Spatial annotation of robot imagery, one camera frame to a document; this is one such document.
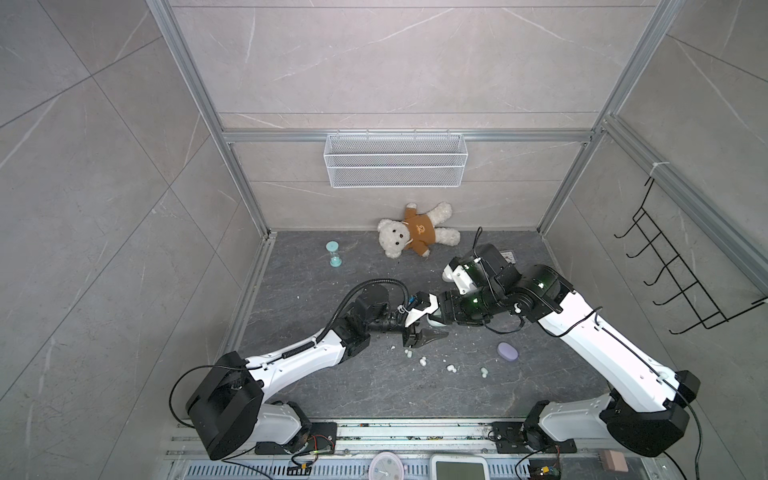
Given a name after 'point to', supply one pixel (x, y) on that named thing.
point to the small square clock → (509, 255)
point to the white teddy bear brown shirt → (417, 232)
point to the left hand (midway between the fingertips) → (443, 315)
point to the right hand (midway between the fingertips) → (437, 314)
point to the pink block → (614, 461)
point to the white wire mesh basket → (436, 160)
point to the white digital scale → (459, 467)
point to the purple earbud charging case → (509, 353)
